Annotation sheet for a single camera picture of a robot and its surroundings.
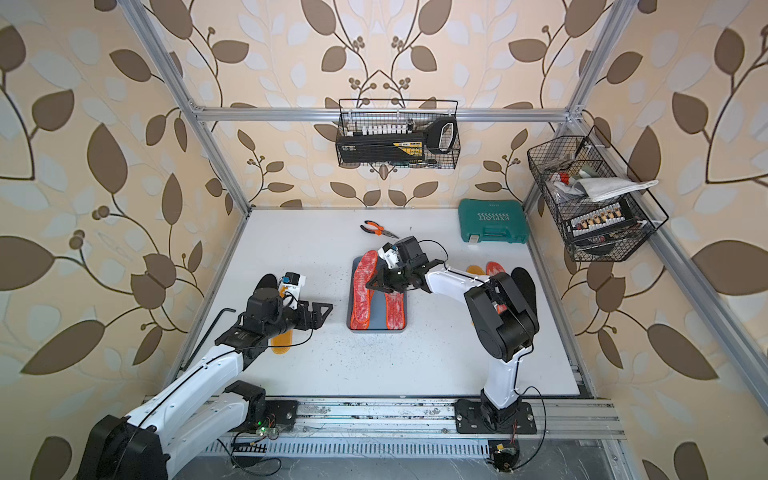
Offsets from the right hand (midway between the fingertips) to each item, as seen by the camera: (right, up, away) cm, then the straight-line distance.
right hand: (367, 284), depth 89 cm
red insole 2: (+8, -8, +2) cm, 12 cm away
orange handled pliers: (+3, +17, +23) cm, 29 cm away
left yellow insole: (-24, -16, -4) cm, 29 cm away
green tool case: (+45, +21, +22) cm, 54 cm away
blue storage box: (+3, -8, +4) cm, 9 cm away
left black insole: (-36, -4, +12) cm, 38 cm away
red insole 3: (+42, +4, +13) cm, 44 cm away
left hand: (-13, -4, -6) cm, 15 cm away
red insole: (-1, +5, +4) cm, 6 cm away
